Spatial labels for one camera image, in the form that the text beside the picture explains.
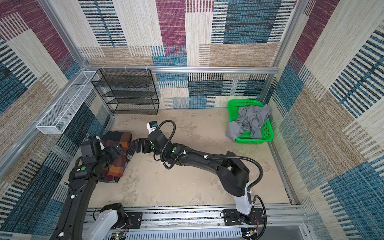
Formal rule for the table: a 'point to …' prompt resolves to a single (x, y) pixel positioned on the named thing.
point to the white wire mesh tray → (54, 122)
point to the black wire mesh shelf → (127, 91)
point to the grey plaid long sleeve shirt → (115, 179)
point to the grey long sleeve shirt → (250, 117)
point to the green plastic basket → (267, 130)
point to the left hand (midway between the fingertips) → (114, 147)
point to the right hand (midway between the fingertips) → (142, 143)
